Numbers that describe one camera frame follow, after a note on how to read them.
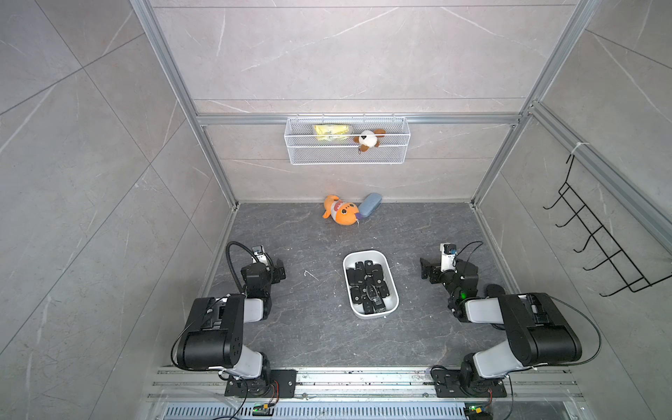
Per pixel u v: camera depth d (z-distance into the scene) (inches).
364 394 28.7
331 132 32.8
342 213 41.9
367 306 34.5
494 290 35.7
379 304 34.6
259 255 31.9
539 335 17.7
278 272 33.9
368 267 38.3
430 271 32.9
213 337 17.3
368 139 33.7
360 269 37.6
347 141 35.0
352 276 37.0
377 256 37.5
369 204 45.2
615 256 24.7
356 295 35.2
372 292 34.6
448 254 31.4
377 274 37.3
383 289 35.5
